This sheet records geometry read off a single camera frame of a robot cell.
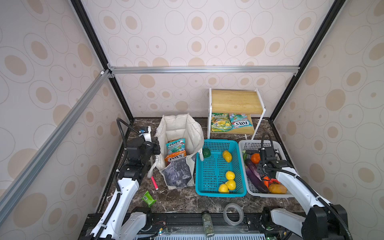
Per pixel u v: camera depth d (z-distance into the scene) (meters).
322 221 0.39
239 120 0.94
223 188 0.81
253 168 0.89
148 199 0.80
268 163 0.61
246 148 0.97
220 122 0.92
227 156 0.93
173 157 0.85
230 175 0.86
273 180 0.59
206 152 0.94
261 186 0.82
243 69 1.91
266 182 0.83
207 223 0.70
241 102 0.84
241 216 0.73
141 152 0.56
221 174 0.90
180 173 0.75
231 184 0.82
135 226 0.55
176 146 0.91
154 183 0.86
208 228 0.70
